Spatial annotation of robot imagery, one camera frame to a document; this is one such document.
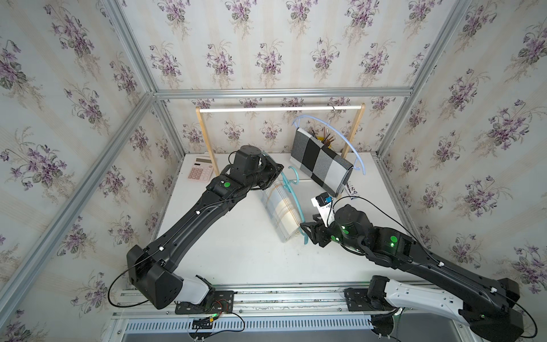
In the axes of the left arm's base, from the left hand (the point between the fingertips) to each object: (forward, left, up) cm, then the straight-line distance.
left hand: (291, 168), depth 70 cm
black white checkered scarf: (+11, -18, -15) cm, 26 cm away
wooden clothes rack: (+45, +24, -7) cm, 51 cm away
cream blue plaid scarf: (-8, +3, -15) cm, 17 cm away
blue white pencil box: (+12, -33, -31) cm, 47 cm away
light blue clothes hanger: (+40, -45, -35) cm, 69 cm away
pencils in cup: (+39, -23, -21) cm, 50 cm away
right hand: (-15, -6, -9) cm, 18 cm away
